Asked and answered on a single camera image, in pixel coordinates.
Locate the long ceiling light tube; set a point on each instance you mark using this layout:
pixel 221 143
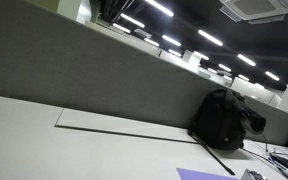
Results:
pixel 224 67
pixel 132 20
pixel 151 42
pixel 121 28
pixel 201 55
pixel 175 52
pixel 159 7
pixel 212 70
pixel 210 37
pixel 171 40
pixel 246 60
pixel 243 77
pixel 272 75

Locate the white ceiling air conditioner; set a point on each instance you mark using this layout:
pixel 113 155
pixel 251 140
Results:
pixel 257 8

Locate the purple mat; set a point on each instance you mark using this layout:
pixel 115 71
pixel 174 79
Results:
pixel 197 175

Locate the black computer mouse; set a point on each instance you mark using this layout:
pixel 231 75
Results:
pixel 282 161

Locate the grey fabric desk partition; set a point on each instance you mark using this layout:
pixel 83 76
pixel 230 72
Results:
pixel 94 73

